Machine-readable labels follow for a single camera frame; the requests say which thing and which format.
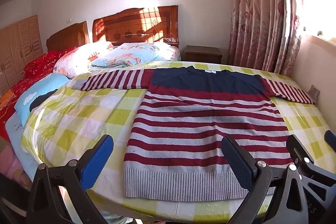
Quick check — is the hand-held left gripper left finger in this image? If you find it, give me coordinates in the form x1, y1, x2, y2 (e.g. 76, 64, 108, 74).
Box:
26, 134, 114, 224

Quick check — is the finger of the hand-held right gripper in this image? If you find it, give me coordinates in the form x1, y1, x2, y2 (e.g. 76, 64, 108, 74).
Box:
324, 130, 336, 152
286, 134, 336, 189

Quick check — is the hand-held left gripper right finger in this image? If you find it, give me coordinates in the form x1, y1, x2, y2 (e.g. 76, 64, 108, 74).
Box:
221, 135, 302, 224

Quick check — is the red grey striped sweater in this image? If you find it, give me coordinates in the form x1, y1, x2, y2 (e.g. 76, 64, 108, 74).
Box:
71, 66, 315, 201

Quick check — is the small grey cloth scrap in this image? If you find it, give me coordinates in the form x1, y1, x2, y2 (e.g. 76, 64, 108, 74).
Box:
308, 84, 321, 104

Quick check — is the yellow white checked tablecloth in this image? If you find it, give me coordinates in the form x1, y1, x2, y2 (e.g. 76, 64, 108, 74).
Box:
21, 61, 336, 222

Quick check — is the light blue sheet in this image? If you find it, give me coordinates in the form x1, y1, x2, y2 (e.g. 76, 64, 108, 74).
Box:
5, 111, 40, 180

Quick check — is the pink blanket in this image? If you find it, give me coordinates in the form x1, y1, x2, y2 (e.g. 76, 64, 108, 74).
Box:
0, 144, 32, 190

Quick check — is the light blue cloud pillow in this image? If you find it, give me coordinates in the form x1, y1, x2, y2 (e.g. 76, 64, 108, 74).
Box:
14, 73, 70, 127

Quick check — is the white window sill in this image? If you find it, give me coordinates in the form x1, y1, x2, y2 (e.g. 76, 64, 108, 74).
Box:
302, 34, 336, 47

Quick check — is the white floral pillow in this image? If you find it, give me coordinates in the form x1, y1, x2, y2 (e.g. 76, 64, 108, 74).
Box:
54, 42, 113, 80

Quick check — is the folded light blue floral quilt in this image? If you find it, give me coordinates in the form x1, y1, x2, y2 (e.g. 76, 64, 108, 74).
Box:
89, 42, 181, 71

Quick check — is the red patterned bedsheet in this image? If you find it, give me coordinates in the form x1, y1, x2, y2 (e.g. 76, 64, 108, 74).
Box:
0, 47, 76, 143

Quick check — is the brown wooden nightstand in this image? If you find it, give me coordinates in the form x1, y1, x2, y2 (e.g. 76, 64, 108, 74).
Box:
183, 45, 223, 64

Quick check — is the small wooden headboard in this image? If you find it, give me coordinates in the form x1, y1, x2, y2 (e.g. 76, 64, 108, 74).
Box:
46, 21, 90, 52

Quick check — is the pink floral curtain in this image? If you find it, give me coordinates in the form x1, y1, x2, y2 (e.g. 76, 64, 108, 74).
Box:
227, 0, 328, 77

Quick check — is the light wooden wardrobe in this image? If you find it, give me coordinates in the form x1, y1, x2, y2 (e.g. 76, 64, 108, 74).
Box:
0, 15, 44, 96

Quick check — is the large wooden headboard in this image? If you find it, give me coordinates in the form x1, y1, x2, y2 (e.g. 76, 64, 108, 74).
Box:
92, 5, 180, 47

